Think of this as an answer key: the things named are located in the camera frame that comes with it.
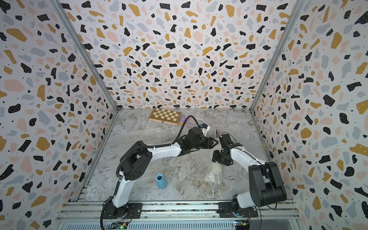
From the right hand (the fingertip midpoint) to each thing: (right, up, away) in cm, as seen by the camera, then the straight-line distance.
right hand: (216, 160), depth 91 cm
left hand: (+1, +12, -6) cm, 13 cm away
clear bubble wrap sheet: (-27, -8, -4) cm, 28 cm away
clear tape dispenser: (+3, +16, +10) cm, 20 cm away
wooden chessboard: (-37, +29, +23) cm, 52 cm away
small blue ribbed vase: (-31, -7, -16) cm, 36 cm away
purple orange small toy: (-23, +26, +20) cm, 40 cm away
